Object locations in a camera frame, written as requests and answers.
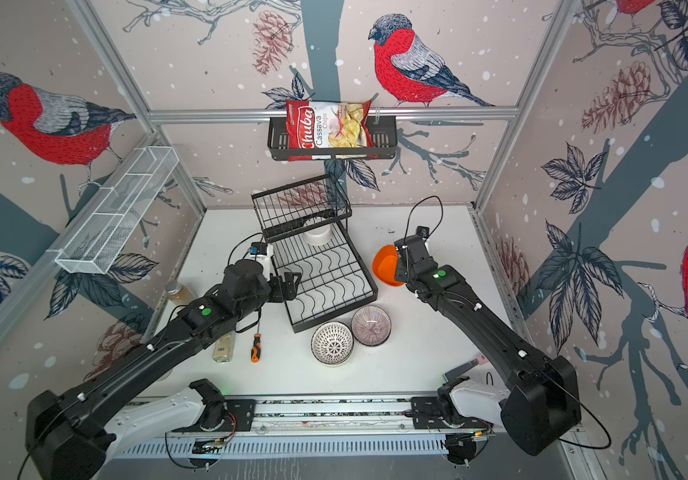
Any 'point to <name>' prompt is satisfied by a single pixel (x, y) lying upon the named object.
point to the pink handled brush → (480, 360)
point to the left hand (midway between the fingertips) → (287, 275)
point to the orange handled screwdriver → (256, 347)
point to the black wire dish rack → (301, 220)
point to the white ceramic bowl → (319, 236)
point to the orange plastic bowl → (384, 265)
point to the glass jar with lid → (179, 294)
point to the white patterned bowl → (332, 343)
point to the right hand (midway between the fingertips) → (404, 267)
